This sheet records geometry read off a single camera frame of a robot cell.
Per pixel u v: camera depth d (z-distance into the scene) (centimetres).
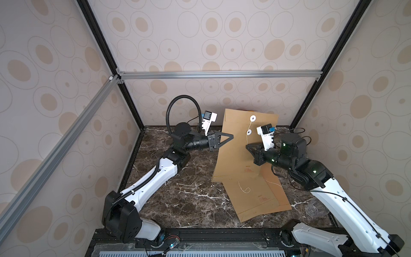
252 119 61
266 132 55
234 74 90
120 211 40
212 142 56
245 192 87
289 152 47
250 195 87
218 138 59
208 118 58
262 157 57
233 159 64
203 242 73
